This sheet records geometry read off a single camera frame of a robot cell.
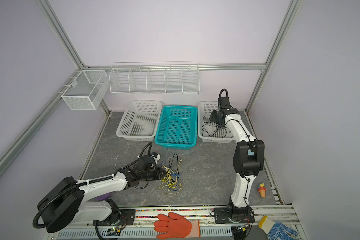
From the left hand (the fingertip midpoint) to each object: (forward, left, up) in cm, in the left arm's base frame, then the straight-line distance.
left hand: (166, 175), depth 84 cm
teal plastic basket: (+38, -7, -5) cm, 39 cm away
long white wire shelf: (+57, +6, +26) cm, 63 cm away
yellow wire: (-2, -2, -2) cm, 4 cm away
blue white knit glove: (-29, -52, -3) cm, 60 cm away
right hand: (+30, -32, +12) cm, 45 cm away
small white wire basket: (+55, +53, +21) cm, 79 cm away
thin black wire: (+37, -35, -4) cm, 51 cm away
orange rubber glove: (-25, -5, -2) cm, 25 cm away
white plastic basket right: (+51, -29, +2) cm, 59 cm away
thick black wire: (+8, -4, +2) cm, 9 cm away
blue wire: (+1, -6, -2) cm, 7 cm away
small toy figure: (-11, -52, -1) cm, 53 cm away
